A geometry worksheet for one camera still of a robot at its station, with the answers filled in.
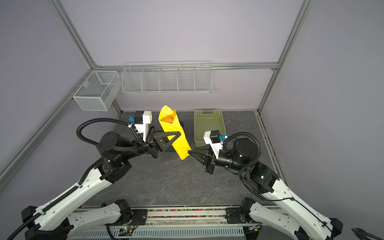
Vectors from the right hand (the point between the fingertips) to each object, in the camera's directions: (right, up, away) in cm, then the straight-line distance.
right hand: (189, 152), depth 52 cm
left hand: (-3, +6, -5) cm, 8 cm away
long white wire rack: (-18, +42, +48) cm, 66 cm away
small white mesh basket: (-63, +32, +47) cm, 85 cm away
